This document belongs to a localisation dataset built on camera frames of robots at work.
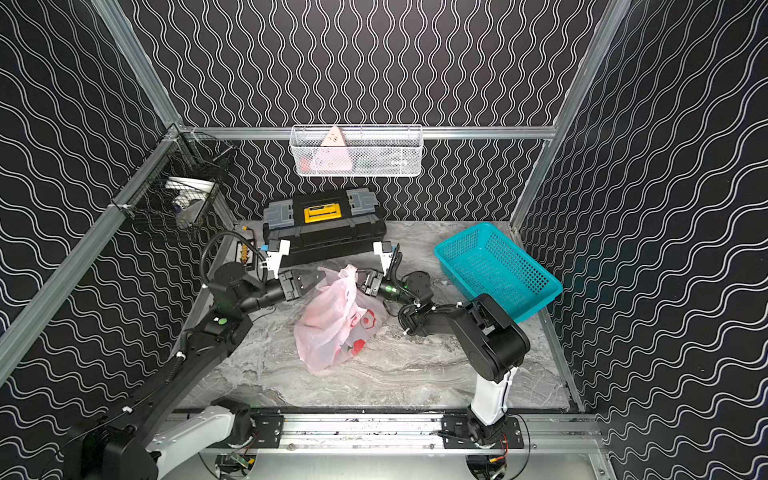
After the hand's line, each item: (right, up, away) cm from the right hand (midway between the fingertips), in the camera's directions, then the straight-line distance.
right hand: (343, 274), depth 75 cm
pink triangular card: (-5, +35, +15) cm, 39 cm away
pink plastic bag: (-1, -12, -1) cm, 12 cm away
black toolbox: (-9, +14, +23) cm, 28 cm away
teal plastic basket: (+47, +3, +34) cm, 58 cm away
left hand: (-4, +1, -7) cm, 8 cm away
